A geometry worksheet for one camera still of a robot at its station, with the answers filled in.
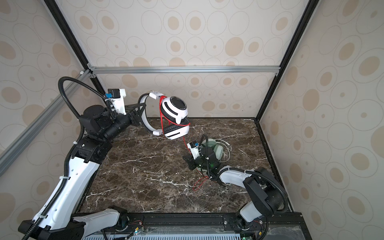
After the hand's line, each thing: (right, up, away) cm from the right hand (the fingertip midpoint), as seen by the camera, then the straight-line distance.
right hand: (184, 157), depth 84 cm
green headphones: (+19, +6, +6) cm, 21 cm away
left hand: (-13, +26, -27) cm, 39 cm away
